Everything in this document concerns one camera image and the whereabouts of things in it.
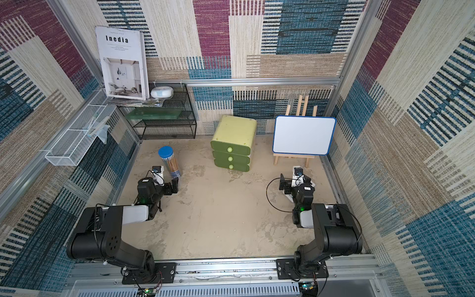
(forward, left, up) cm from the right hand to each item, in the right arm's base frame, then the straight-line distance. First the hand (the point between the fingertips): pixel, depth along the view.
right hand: (293, 171), depth 91 cm
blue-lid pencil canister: (+4, +60, +10) cm, 61 cm away
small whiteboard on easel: (+17, -6, +7) cm, 19 cm away
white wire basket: (-1, +90, +24) cm, 93 cm away
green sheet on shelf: (+25, +68, +17) cm, 75 cm away
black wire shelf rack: (+38, +61, -4) cm, 72 cm away
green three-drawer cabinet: (+9, +29, +12) cm, 33 cm away
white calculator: (-8, +2, -10) cm, 13 cm away
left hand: (0, +62, -3) cm, 62 cm away
